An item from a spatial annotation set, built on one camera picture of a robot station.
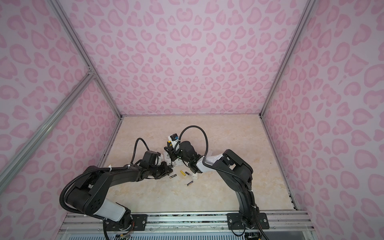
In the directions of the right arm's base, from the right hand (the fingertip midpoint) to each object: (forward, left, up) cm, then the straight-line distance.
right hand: (166, 146), depth 87 cm
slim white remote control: (-13, -16, -11) cm, 24 cm away
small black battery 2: (-11, -12, -12) cm, 21 cm away
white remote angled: (-4, -6, -12) cm, 14 cm away
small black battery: (-16, -14, -12) cm, 25 cm away
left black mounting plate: (-37, +10, -12) cm, 40 cm away
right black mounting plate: (-35, -37, -13) cm, 52 cm away
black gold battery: (-13, -4, -12) cm, 18 cm away
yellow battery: (-12, -10, -12) cm, 20 cm away
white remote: (-1, +2, -11) cm, 11 cm away
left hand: (-9, -4, -10) cm, 14 cm away
